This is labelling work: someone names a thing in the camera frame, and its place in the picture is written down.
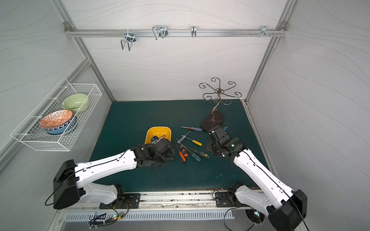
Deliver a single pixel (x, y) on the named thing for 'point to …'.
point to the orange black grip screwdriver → (182, 155)
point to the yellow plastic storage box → (159, 132)
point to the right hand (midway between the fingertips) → (208, 145)
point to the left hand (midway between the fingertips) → (173, 157)
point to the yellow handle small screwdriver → (193, 141)
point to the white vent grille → (106, 217)
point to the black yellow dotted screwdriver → (200, 153)
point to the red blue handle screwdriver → (196, 129)
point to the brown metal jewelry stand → (219, 94)
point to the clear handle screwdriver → (182, 138)
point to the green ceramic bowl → (75, 102)
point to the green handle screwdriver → (192, 155)
